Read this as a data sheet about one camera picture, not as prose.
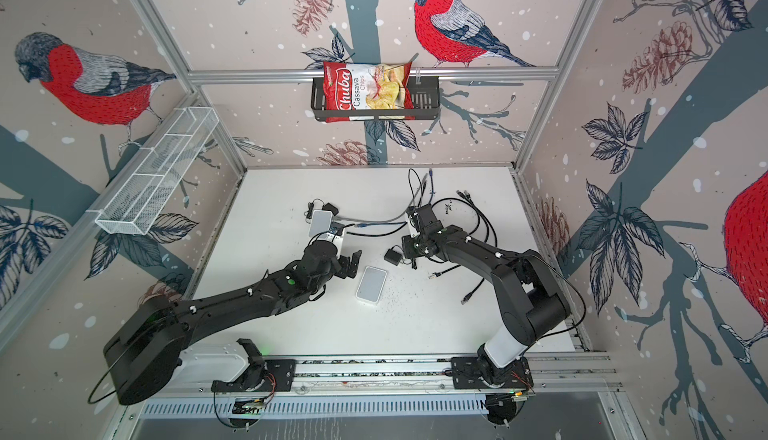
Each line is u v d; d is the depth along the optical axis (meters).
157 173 0.78
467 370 0.74
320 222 1.02
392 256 0.94
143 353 0.41
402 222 1.04
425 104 0.95
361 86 0.88
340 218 1.03
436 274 0.90
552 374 0.75
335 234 0.73
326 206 1.07
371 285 0.88
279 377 0.73
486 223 1.04
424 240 0.80
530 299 0.45
